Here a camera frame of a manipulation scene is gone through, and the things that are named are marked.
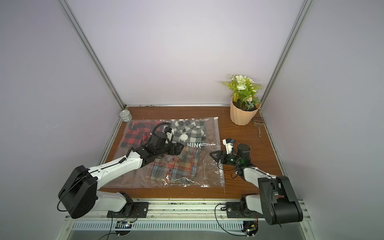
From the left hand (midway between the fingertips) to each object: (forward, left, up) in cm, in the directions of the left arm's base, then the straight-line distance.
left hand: (180, 145), depth 84 cm
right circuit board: (-37, -36, -13) cm, 53 cm away
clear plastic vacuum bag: (-13, -18, -11) cm, 25 cm away
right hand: (-1, -20, -3) cm, 20 cm away
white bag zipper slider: (+27, -23, -7) cm, 36 cm away
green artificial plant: (+29, -38, +17) cm, 51 cm away
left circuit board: (-38, +26, -15) cm, 49 cm away
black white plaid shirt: (+16, -4, -9) cm, 19 cm away
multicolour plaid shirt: (-11, +2, -8) cm, 14 cm away
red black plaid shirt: (+16, +33, -10) cm, 38 cm away
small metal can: (+28, +44, -6) cm, 52 cm away
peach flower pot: (+23, -39, -1) cm, 46 cm away
